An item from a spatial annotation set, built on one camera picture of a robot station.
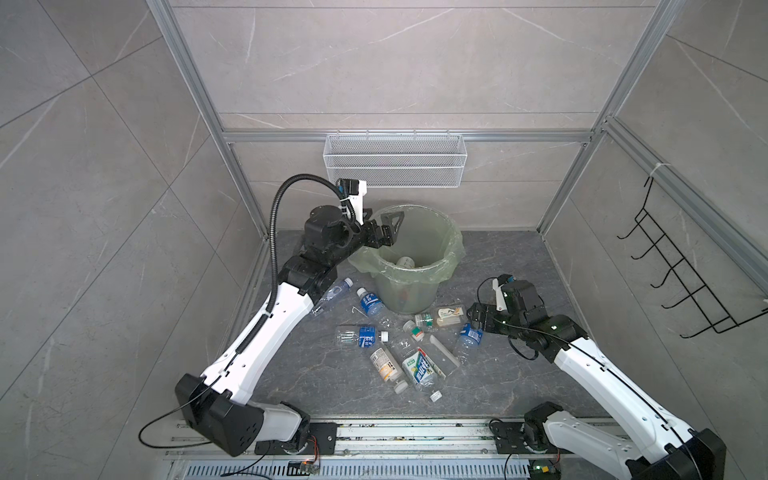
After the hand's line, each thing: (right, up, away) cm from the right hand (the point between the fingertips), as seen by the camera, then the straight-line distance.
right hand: (480, 310), depth 80 cm
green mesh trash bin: (-21, +3, +9) cm, 23 cm away
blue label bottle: (-31, 0, +12) cm, 33 cm away
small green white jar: (-14, -5, +10) cm, 18 cm away
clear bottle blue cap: (-45, +1, +20) cm, 49 cm away
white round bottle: (-20, +13, +20) cm, 31 cm away
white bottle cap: (-12, -22, -3) cm, 25 cm away
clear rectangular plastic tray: (-9, -12, +4) cm, 16 cm away
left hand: (-25, +27, -14) cm, 39 cm away
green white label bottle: (-17, -16, -1) cm, 23 cm away
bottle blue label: (-32, -9, +5) cm, 33 cm away
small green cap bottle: (-17, -8, +8) cm, 20 cm away
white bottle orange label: (-25, -16, -1) cm, 30 cm away
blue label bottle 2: (-1, -13, +10) cm, 16 cm away
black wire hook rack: (+41, +3, -22) cm, 47 cm away
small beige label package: (-7, -4, +10) cm, 12 cm away
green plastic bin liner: (-14, +18, +3) cm, 23 cm away
